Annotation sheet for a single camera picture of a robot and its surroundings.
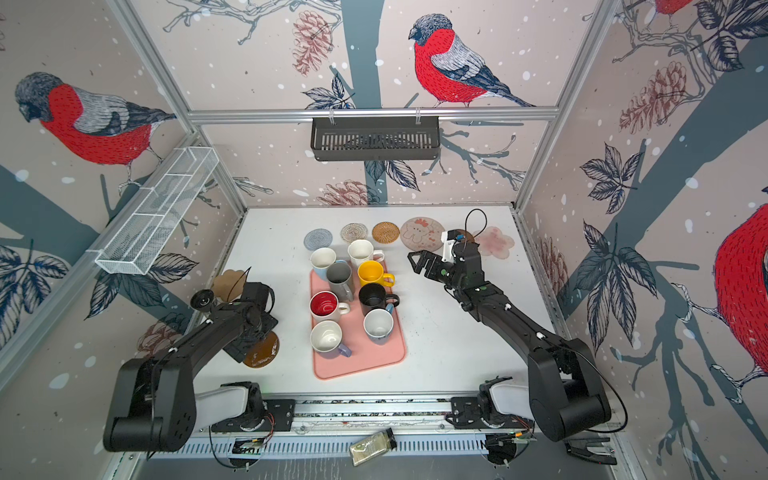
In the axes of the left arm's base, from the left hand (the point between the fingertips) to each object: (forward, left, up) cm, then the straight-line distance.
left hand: (259, 337), depth 86 cm
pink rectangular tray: (-4, -32, -1) cm, 33 cm away
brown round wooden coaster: (+29, -65, +12) cm, 72 cm away
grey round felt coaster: (+37, -12, 0) cm, 39 cm away
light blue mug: (+23, -17, +7) cm, 29 cm away
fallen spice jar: (-27, -35, +4) cm, 44 cm away
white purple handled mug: (-1, -20, +1) cm, 20 cm away
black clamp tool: (-28, -86, +1) cm, 90 cm away
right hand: (+15, -46, +16) cm, 51 cm away
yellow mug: (+19, -33, +5) cm, 39 cm away
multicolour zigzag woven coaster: (+42, -25, 0) cm, 49 cm away
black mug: (+11, -34, +4) cm, 36 cm away
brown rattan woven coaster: (+41, -38, -1) cm, 56 cm away
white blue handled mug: (+3, -36, +3) cm, 36 cm away
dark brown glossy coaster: (-4, -2, 0) cm, 5 cm away
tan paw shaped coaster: (+19, +17, -3) cm, 26 cm away
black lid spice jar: (+8, +15, +10) cm, 20 cm away
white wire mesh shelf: (+15, +23, +30) cm, 41 cm away
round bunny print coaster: (+40, -52, -1) cm, 66 cm away
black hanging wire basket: (+62, -35, +28) cm, 76 cm away
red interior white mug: (+9, -19, +3) cm, 21 cm away
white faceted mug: (+26, -30, +8) cm, 40 cm away
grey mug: (+17, -23, +8) cm, 29 cm away
